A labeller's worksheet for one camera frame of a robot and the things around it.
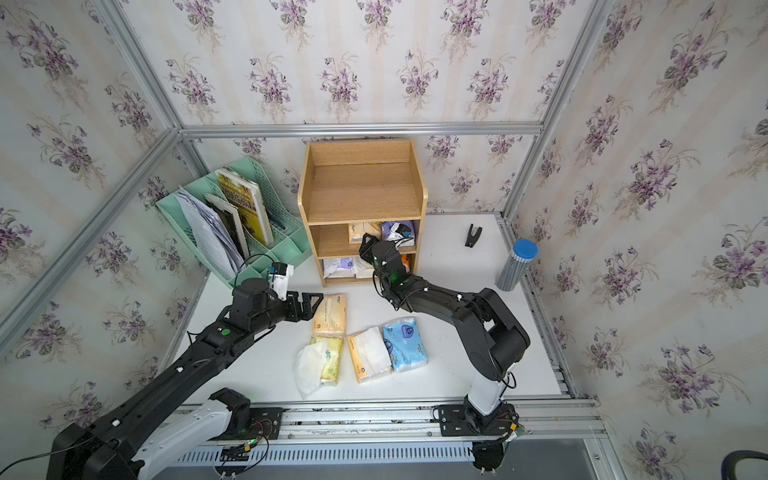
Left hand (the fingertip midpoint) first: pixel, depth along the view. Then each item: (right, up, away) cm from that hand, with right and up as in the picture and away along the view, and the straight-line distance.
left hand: (314, 297), depth 79 cm
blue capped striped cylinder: (+58, +8, +8) cm, 59 cm away
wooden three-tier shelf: (+9, +30, +5) cm, 32 cm away
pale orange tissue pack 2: (+11, +18, +8) cm, 22 cm away
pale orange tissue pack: (+3, -7, +7) cm, 11 cm away
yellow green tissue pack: (+2, -18, 0) cm, 18 cm away
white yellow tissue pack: (+12, +6, +16) cm, 21 cm away
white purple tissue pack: (+4, +6, +16) cm, 18 cm away
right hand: (+14, +16, +8) cm, 23 cm away
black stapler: (+52, +16, +32) cm, 63 cm away
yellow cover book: (-26, +29, +16) cm, 42 cm away
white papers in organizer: (-29, +16, +3) cm, 33 cm away
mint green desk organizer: (-14, +15, +23) cm, 31 cm away
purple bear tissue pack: (+24, +17, -1) cm, 29 cm away
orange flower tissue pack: (+15, -16, +1) cm, 22 cm away
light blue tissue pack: (+25, -14, +4) cm, 28 cm away
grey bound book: (-29, +21, +15) cm, 39 cm away
